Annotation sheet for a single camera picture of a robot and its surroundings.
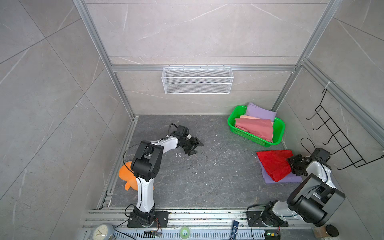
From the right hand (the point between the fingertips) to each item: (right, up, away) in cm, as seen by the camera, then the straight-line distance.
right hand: (288, 159), depth 86 cm
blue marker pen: (-36, -29, -16) cm, 48 cm away
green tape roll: (-59, -31, -15) cm, 68 cm away
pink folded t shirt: (-9, +18, +14) cm, 25 cm away
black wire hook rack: (+11, +6, -26) cm, 29 cm away
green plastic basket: (-24, +31, +26) cm, 47 cm away
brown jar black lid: (+2, -27, -23) cm, 35 cm away
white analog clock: (-98, -29, -19) cm, 104 cm away
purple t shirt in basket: (-12, +32, +23) cm, 41 cm away
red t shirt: (-4, -3, +7) cm, 8 cm away
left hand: (-51, +7, +9) cm, 52 cm away
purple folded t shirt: (-4, -9, -8) cm, 12 cm away
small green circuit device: (-18, -34, -16) cm, 42 cm away
